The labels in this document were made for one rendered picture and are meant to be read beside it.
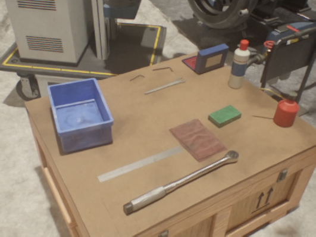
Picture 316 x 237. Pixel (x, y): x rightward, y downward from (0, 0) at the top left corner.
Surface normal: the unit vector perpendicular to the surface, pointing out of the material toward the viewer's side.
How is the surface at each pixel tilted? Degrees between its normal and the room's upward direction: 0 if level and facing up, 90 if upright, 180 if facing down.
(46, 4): 90
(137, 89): 0
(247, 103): 0
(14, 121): 0
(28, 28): 90
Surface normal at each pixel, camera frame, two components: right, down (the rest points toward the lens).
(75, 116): 0.02, -0.77
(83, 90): 0.34, 0.60
